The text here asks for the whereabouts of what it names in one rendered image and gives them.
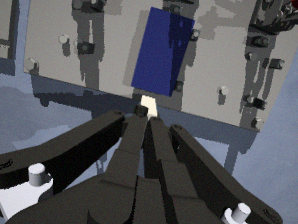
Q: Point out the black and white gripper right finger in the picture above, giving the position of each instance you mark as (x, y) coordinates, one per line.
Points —
(213, 184)

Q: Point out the dark blue rectangular block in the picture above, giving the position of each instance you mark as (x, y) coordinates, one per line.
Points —
(162, 51)

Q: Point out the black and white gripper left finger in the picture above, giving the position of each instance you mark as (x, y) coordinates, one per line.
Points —
(30, 175)

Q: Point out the grey fixture plate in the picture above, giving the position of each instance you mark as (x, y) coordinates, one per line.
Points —
(217, 59)

